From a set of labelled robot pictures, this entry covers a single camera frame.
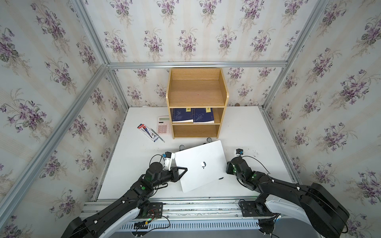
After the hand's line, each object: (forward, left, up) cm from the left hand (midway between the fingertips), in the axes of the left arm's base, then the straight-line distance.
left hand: (188, 173), depth 75 cm
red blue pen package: (+33, +29, -10) cm, 45 cm away
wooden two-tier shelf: (+35, -5, +21) cm, 41 cm away
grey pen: (+30, +22, -9) cm, 38 cm away
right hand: (+9, -24, -9) cm, 27 cm away
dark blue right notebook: (+33, -9, +8) cm, 35 cm away
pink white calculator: (+38, +18, -9) cm, 43 cm away
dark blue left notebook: (+33, +4, +8) cm, 35 cm away
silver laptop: (+6, -10, -2) cm, 11 cm away
